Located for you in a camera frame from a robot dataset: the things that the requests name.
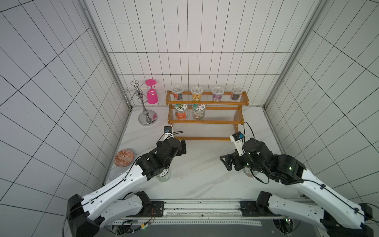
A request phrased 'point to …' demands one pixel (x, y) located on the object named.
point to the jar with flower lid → (181, 110)
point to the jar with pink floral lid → (198, 111)
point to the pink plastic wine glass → (152, 94)
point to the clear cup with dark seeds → (177, 91)
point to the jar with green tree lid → (164, 176)
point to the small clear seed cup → (236, 91)
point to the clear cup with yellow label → (197, 92)
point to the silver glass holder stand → (147, 117)
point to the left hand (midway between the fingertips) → (174, 143)
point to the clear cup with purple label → (217, 93)
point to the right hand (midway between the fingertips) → (223, 156)
